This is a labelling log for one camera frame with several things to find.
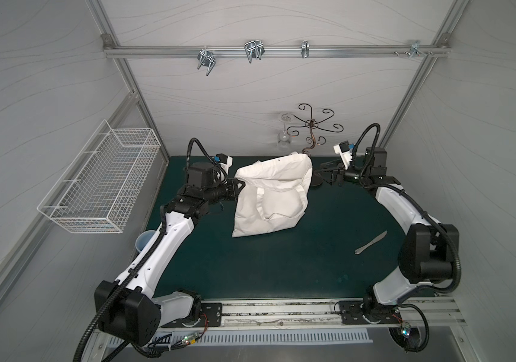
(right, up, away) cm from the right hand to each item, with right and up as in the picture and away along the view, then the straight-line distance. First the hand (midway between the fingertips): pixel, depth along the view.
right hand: (319, 168), depth 83 cm
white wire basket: (-72, -8, -15) cm, 74 cm away
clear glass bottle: (-11, +12, +18) cm, 25 cm away
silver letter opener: (+26, -29, +8) cm, 40 cm away
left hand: (-27, -6, -8) cm, 29 cm away
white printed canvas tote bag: (-16, -10, -1) cm, 19 cm away
